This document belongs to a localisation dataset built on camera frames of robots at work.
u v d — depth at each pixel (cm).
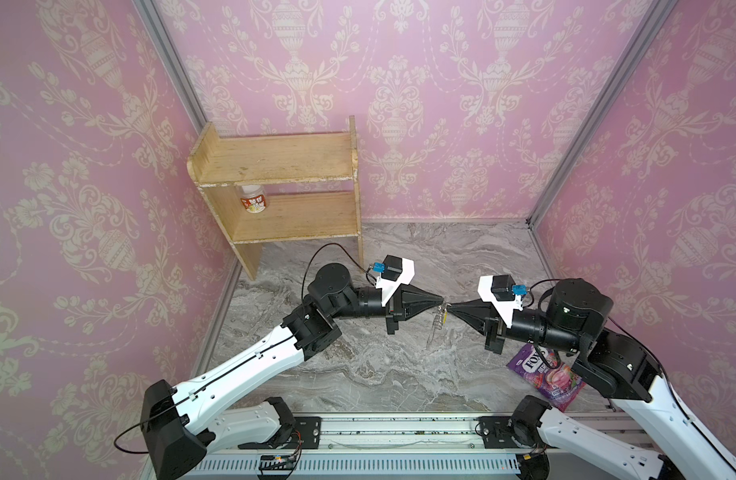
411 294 52
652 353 42
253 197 91
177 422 38
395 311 49
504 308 45
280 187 113
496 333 46
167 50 75
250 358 45
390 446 73
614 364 40
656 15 69
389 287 48
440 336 91
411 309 54
